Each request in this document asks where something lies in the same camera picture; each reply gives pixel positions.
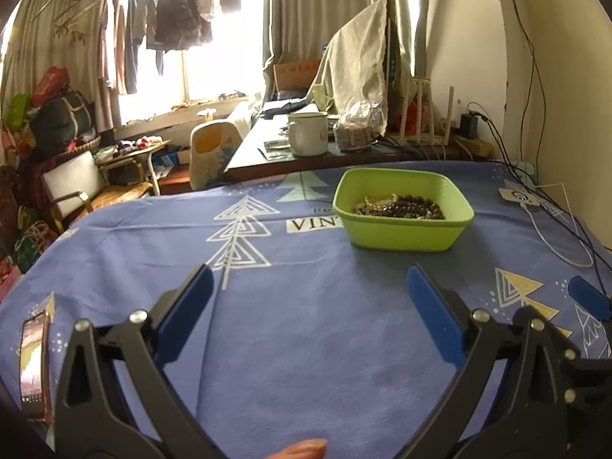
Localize cloth covered monitor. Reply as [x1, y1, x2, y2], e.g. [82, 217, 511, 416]
[307, 0, 414, 135]

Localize wooden armchair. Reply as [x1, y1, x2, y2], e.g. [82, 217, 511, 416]
[41, 151, 155, 233]

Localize clear plastic bag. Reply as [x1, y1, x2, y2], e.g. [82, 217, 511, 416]
[333, 101, 387, 152]

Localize green plastic basin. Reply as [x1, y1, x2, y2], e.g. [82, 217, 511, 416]
[333, 168, 475, 252]

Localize person's hand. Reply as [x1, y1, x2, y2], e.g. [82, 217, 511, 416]
[267, 438, 328, 459]

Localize dark red bead bracelet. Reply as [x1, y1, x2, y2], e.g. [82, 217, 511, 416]
[353, 192, 446, 221]

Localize white enamel mug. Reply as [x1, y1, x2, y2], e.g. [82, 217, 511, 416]
[287, 112, 328, 158]

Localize smartphone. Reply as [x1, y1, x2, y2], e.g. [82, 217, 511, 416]
[19, 310, 53, 425]

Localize dark wooden desk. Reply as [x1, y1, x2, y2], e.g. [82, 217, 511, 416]
[223, 115, 478, 182]

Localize black power adapter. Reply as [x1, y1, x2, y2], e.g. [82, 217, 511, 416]
[459, 111, 479, 140]

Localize red bag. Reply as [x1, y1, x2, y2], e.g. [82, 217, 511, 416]
[31, 67, 70, 108]

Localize hanging dark clothes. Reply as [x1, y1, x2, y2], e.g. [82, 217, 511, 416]
[124, 0, 242, 94]

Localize white yellow chair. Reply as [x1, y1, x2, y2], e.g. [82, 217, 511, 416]
[189, 120, 243, 191]

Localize cardboard box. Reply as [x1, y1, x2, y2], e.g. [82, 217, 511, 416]
[273, 60, 321, 91]

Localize blue patterned tablecloth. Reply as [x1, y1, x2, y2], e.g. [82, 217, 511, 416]
[1, 162, 611, 458]

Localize grey curtain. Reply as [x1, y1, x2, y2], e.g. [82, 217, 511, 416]
[262, 0, 420, 99]

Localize black cable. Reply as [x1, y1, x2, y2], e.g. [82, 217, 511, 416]
[466, 0, 612, 274]

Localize white charging cable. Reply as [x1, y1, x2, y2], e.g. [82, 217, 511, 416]
[522, 181, 597, 269]

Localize black duffel bag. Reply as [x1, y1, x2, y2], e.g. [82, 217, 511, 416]
[30, 91, 96, 159]

